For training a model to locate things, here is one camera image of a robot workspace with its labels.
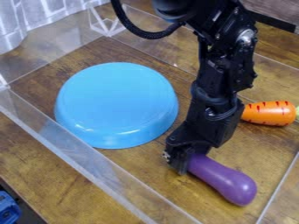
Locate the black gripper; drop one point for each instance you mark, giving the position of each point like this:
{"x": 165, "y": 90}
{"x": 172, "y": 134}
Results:
{"x": 226, "y": 73}

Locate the blue object at corner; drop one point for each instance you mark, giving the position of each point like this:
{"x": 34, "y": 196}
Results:
{"x": 10, "y": 209}

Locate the white grid curtain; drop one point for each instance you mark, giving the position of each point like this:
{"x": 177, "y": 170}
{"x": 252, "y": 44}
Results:
{"x": 25, "y": 15}

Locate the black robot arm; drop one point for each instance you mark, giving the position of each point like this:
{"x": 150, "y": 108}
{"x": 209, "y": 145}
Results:
{"x": 226, "y": 31}

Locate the blue upside-down tray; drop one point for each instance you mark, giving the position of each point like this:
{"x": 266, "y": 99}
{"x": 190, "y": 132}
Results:
{"x": 117, "y": 105}

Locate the purple toy eggplant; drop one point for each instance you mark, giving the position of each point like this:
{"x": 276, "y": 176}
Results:
{"x": 234, "y": 185}

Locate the clear acrylic corner bracket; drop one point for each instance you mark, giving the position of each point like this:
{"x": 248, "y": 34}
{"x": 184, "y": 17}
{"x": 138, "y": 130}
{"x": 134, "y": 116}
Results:
{"x": 108, "y": 27}

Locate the orange toy carrot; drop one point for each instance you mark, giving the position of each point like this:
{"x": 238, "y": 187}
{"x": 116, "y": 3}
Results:
{"x": 274, "y": 113}

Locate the clear acrylic enclosure wall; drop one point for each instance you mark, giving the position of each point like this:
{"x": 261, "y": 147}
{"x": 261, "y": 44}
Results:
{"x": 81, "y": 185}

